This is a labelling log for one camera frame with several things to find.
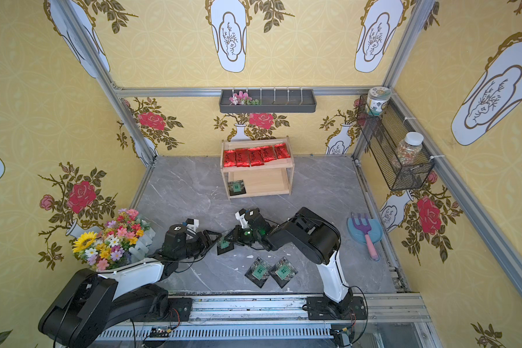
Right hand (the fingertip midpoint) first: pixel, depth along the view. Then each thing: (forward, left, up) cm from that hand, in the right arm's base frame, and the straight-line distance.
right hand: (229, 232), depth 91 cm
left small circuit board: (-35, +19, -4) cm, 40 cm away
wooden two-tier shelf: (+30, -16, -1) cm, 34 cm away
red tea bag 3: (+25, -10, +20) cm, 34 cm away
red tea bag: (+23, 0, +21) cm, 31 cm away
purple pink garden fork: (+5, -58, -1) cm, 58 cm away
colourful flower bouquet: (-14, +36, +15) cm, 42 cm away
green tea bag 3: (-15, -14, -1) cm, 20 cm away
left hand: (-3, +6, +2) cm, 7 cm away
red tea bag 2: (+24, -5, +21) cm, 32 cm away
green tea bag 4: (-14, -23, -1) cm, 27 cm away
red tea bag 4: (+27, -15, +20) cm, 37 cm away
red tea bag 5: (+28, -21, +21) cm, 41 cm away
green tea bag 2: (-6, +1, 0) cm, 6 cm away
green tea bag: (+23, 0, 0) cm, 23 cm away
